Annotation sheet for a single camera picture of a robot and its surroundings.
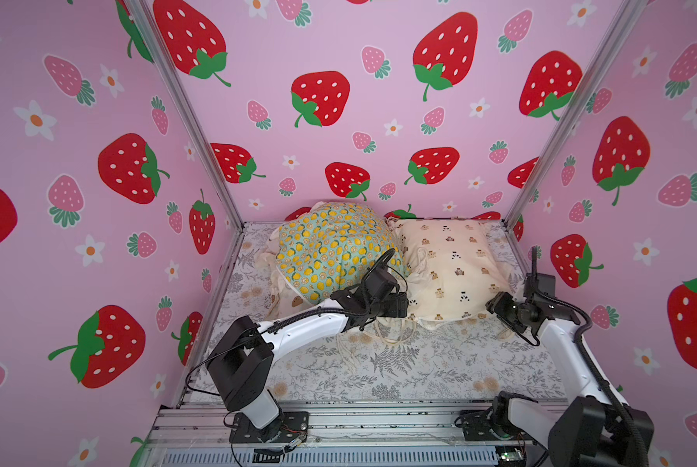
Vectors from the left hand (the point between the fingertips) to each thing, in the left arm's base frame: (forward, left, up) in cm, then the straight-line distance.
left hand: (401, 303), depth 83 cm
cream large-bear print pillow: (+5, +38, -8) cm, 39 cm away
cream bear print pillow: (+14, -19, -1) cm, 23 cm away
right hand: (0, -27, -2) cm, 27 cm away
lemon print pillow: (+10, +20, +13) cm, 25 cm away
